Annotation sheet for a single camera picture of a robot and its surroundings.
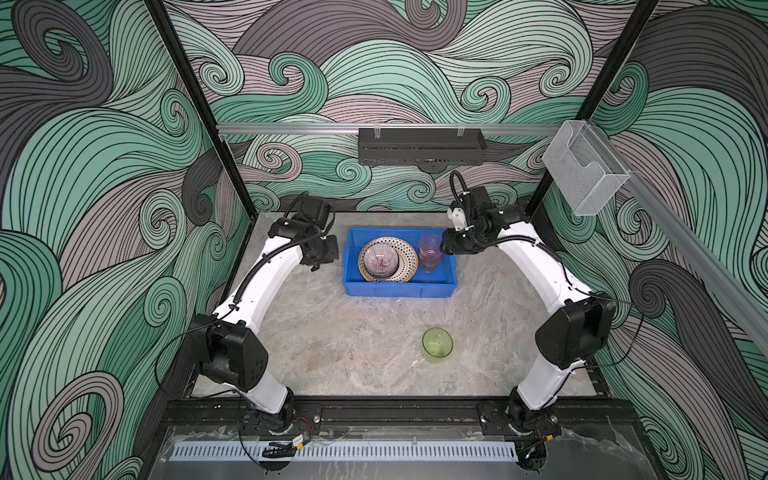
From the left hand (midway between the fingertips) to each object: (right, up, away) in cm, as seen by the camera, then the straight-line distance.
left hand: (330, 251), depth 82 cm
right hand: (+34, +1, +2) cm, 34 cm away
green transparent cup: (+31, -27, +3) cm, 42 cm away
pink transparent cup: (+31, -1, +15) cm, 35 cm away
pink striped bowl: (+15, -4, +15) cm, 21 cm away
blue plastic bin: (+7, -11, +13) cm, 18 cm away
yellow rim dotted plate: (+24, -4, +18) cm, 31 cm away
